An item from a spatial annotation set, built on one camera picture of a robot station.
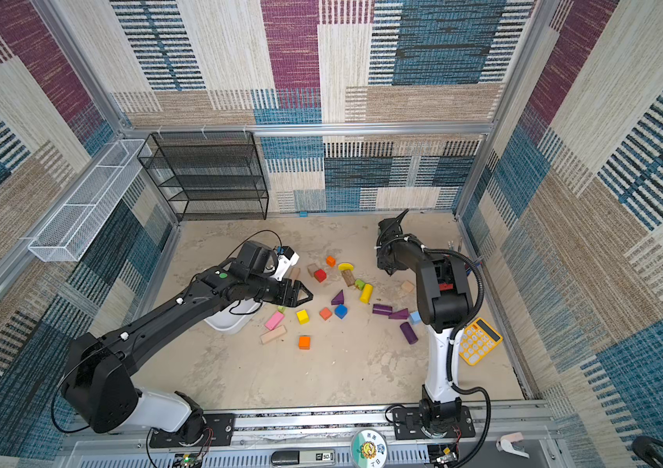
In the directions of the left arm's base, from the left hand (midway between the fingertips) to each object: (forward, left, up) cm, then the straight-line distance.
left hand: (305, 295), depth 79 cm
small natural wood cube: (+19, 0, -14) cm, 24 cm away
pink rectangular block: (+1, +11, -16) cm, 20 cm away
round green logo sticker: (-33, -15, -9) cm, 37 cm away
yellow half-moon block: (+20, -12, -15) cm, 28 cm away
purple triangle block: (+7, -9, -14) cm, 18 cm away
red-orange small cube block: (+3, -5, -17) cm, 18 cm away
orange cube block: (-6, +1, -17) cm, 18 cm away
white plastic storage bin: (-10, +15, +8) cm, 20 cm away
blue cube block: (+4, -9, -16) cm, 19 cm away
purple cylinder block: (-4, -29, -15) cm, 33 cm away
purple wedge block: (+2, -29, -16) cm, 33 cm away
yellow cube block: (+1, +2, -15) cm, 15 cm away
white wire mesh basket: (+9, +56, +17) cm, 59 cm away
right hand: (+20, -30, -15) cm, 39 cm away
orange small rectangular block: (+23, -6, -15) cm, 28 cm away
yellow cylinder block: (+9, -18, -15) cm, 25 cm away
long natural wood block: (-3, +11, -17) cm, 20 cm away
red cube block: (+18, -3, -17) cm, 25 cm away
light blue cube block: (0, -32, -14) cm, 35 cm away
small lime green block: (+12, -16, -14) cm, 25 cm away
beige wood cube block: (+11, -32, -15) cm, 37 cm away
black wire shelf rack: (+51, +38, +2) cm, 64 cm away
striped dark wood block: (+16, -12, -16) cm, 26 cm away
